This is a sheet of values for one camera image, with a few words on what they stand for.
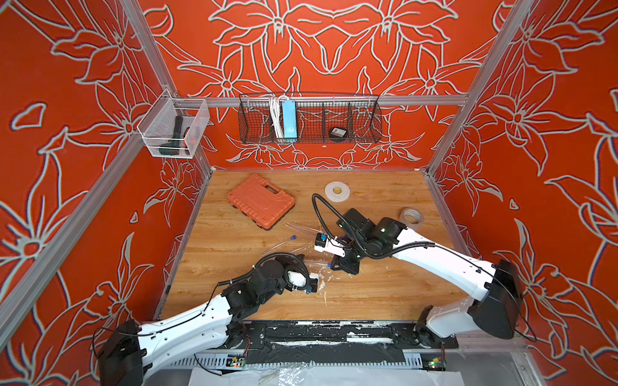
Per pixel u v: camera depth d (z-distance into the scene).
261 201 1.01
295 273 0.66
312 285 0.64
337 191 1.11
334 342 0.73
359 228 0.58
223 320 0.53
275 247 0.92
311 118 0.97
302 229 0.98
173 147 0.79
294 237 0.95
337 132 0.96
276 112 0.88
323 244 0.64
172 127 0.89
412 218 1.01
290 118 0.90
